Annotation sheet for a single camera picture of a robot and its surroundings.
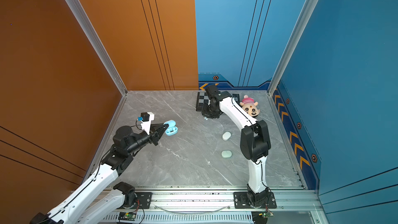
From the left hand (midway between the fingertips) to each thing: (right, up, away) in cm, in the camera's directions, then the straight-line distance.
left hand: (167, 124), depth 72 cm
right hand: (+17, +3, +19) cm, 25 cm away
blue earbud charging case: (+3, -2, -1) cm, 4 cm away
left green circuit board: (-19, -43, 0) cm, 47 cm away
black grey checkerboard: (+17, +13, +40) cm, 45 cm away
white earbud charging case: (+31, -10, +22) cm, 39 cm away
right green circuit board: (+46, -40, -3) cm, 61 cm away
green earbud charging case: (+30, -19, +15) cm, 38 cm away
